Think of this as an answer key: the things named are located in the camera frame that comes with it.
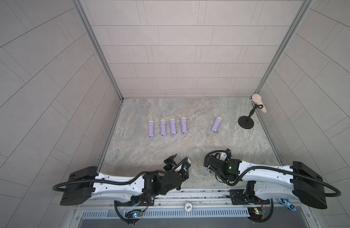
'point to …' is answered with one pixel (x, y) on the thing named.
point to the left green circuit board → (135, 213)
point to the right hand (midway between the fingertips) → (208, 166)
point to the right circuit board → (256, 213)
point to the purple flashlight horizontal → (163, 123)
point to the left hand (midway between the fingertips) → (183, 162)
